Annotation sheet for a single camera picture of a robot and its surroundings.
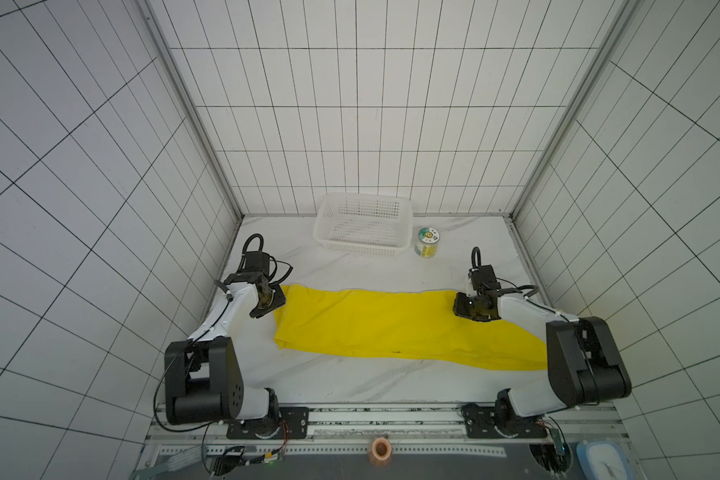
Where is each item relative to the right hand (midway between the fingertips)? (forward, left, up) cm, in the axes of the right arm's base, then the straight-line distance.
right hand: (459, 306), depth 94 cm
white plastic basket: (+36, +31, +1) cm, 48 cm away
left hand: (-6, +58, +8) cm, 58 cm away
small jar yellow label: (+21, +9, +7) cm, 24 cm away
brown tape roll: (-39, +27, +12) cm, 49 cm away
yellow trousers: (-7, +20, +1) cm, 22 cm away
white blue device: (-39, -24, +2) cm, 46 cm away
